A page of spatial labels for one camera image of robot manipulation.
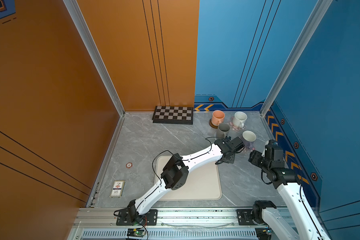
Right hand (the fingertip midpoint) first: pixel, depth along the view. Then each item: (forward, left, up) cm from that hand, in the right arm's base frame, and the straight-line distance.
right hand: (254, 155), depth 79 cm
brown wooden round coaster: (+33, +17, -13) cm, 39 cm away
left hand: (+3, +11, -9) cm, 14 cm away
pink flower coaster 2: (+11, -4, -10) cm, 16 cm away
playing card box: (-13, +74, -12) cm, 76 cm away
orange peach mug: (+34, +14, -6) cm, 37 cm away
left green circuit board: (-32, +61, -15) cm, 71 cm away
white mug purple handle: (+19, -6, -11) cm, 23 cm away
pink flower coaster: (+35, +3, -14) cm, 38 cm away
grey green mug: (+22, +12, -5) cm, 25 cm away
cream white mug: (+33, -1, -7) cm, 34 cm away
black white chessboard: (+41, +46, -11) cm, 63 cm away
